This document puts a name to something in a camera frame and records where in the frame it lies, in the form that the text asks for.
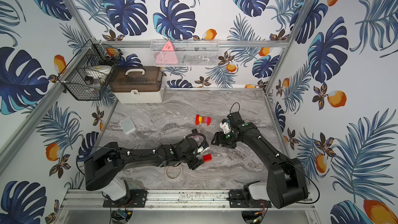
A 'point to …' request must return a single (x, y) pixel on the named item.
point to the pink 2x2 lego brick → (205, 120)
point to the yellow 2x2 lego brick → (200, 119)
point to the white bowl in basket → (99, 70)
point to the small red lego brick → (209, 121)
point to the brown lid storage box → (136, 84)
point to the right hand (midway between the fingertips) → (217, 143)
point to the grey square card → (127, 126)
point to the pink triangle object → (167, 55)
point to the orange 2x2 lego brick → (203, 120)
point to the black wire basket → (86, 75)
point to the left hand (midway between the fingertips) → (201, 155)
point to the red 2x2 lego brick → (207, 157)
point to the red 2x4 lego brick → (197, 119)
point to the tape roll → (173, 172)
